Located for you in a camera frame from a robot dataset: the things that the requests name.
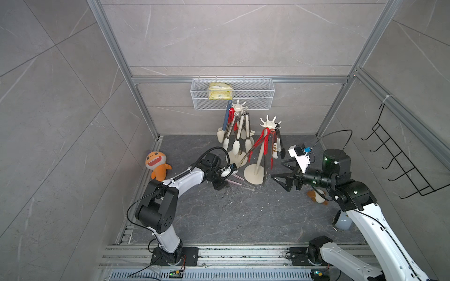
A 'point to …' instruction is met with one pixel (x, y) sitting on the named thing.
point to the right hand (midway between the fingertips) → (279, 169)
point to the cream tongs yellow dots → (276, 146)
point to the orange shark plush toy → (156, 161)
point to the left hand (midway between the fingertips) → (226, 177)
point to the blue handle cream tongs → (221, 134)
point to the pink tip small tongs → (238, 183)
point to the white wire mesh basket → (258, 93)
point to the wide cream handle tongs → (248, 144)
